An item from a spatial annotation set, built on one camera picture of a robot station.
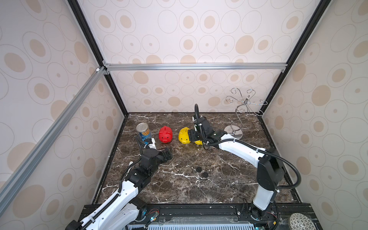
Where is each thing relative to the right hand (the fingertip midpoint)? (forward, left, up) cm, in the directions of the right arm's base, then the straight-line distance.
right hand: (198, 129), depth 88 cm
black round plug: (-18, -1, -17) cm, 25 cm away
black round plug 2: (-21, -4, -18) cm, 28 cm away
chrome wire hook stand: (+9, -26, +12) cm, 30 cm away
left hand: (-15, +16, +1) cm, 21 cm away
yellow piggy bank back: (+1, +10, -7) cm, 12 cm away
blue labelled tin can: (+4, +37, -6) cm, 38 cm away
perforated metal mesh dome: (-43, -50, -17) cm, 68 cm away
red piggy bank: (+2, +22, -8) cm, 23 cm away
